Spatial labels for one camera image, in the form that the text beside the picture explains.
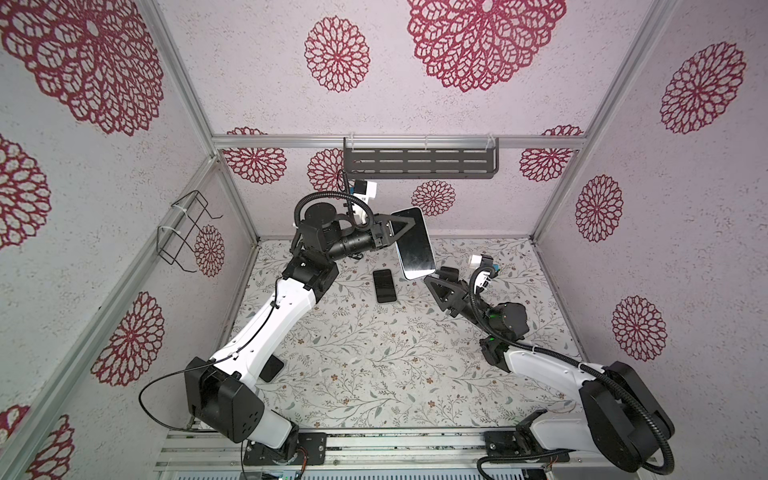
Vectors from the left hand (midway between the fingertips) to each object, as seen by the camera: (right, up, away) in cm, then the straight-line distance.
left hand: (412, 227), depth 62 cm
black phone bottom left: (-39, -38, +26) cm, 60 cm away
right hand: (+4, -10, +3) cm, 11 cm away
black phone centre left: (-6, -15, +44) cm, 47 cm away
